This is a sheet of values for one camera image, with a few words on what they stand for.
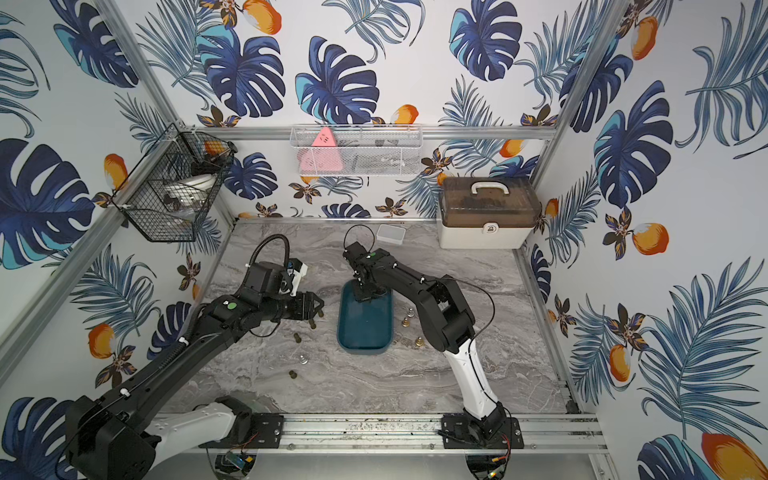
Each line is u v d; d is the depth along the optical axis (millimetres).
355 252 801
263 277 594
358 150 923
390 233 1171
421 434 755
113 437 374
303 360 853
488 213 1071
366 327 943
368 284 832
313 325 922
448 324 558
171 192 803
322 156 904
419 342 891
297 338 895
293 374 823
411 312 942
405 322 923
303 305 688
